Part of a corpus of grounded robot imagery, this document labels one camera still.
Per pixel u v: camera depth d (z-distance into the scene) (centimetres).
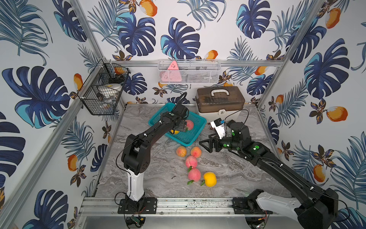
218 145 63
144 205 71
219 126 64
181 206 76
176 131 97
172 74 90
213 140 63
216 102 93
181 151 88
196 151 88
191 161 84
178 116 73
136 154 53
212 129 66
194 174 79
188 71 93
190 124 101
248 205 67
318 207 38
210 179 78
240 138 56
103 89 80
